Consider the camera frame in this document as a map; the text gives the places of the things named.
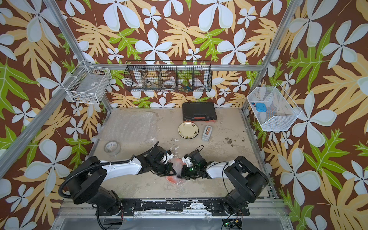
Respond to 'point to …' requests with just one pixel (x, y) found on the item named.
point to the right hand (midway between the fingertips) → (176, 176)
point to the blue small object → (261, 107)
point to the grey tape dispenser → (207, 133)
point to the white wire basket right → (272, 109)
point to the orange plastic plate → (177, 165)
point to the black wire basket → (167, 76)
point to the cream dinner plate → (188, 130)
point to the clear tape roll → (112, 147)
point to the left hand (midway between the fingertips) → (178, 172)
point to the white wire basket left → (87, 84)
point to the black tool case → (198, 111)
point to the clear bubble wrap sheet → (185, 181)
